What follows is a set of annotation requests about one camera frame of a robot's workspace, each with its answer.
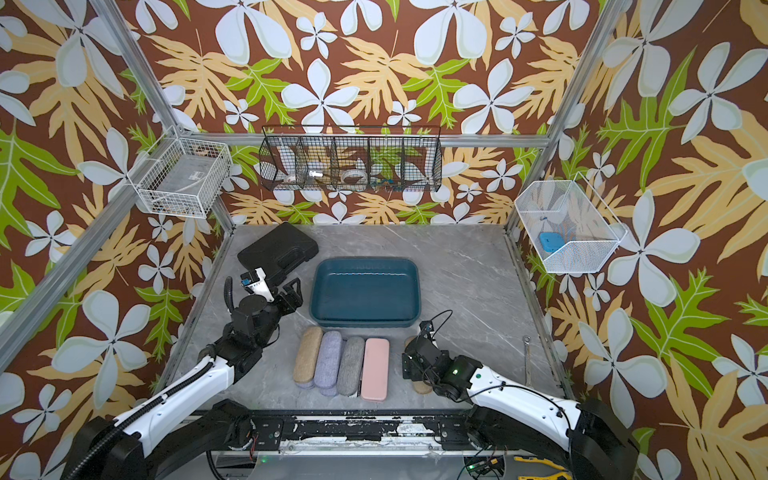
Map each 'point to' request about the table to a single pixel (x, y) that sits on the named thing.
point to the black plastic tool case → (279, 251)
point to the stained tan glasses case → (419, 387)
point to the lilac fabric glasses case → (328, 362)
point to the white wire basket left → (180, 176)
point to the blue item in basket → (551, 241)
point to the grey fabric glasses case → (351, 365)
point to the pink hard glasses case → (375, 375)
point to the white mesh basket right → (567, 226)
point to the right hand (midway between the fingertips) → (411, 360)
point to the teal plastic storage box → (365, 292)
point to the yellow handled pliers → (562, 475)
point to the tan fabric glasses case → (307, 354)
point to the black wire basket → (351, 157)
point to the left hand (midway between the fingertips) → (290, 280)
